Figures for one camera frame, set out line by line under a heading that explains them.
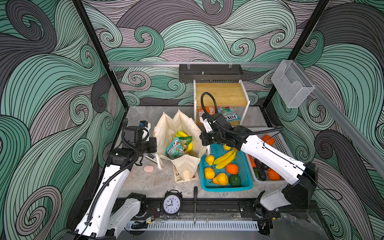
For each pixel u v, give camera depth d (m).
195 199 0.76
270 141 0.92
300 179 0.40
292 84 0.80
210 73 0.96
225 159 0.88
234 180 0.78
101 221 0.37
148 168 0.86
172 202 0.73
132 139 0.52
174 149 0.79
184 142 0.86
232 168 0.81
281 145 0.89
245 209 0.73
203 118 0.68
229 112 0.92
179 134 0.93
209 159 0.87
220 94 0.82
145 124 0.64
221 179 0.78
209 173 0.80
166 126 0.80
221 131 0.55
